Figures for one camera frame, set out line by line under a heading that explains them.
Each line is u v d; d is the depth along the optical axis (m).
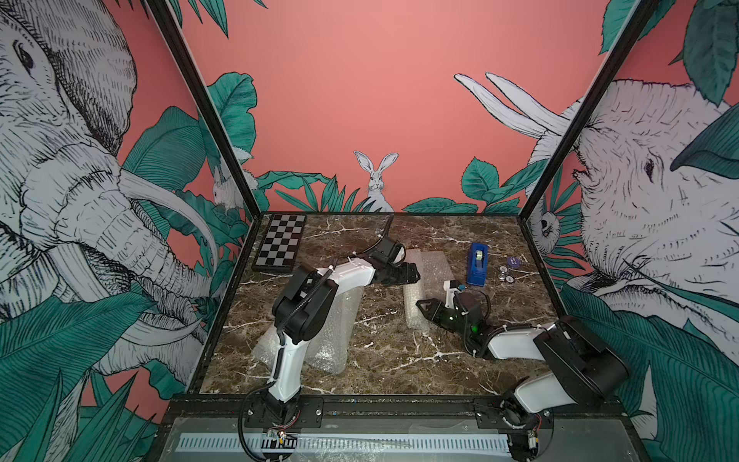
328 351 0.77
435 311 0.80
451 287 0.84
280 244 1.07
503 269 1.04
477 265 0.98
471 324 0.70
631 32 0.72
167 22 0.70
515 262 1.07
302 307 0.53
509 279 1.01
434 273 1.01
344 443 0.70
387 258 0.78
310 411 0.73
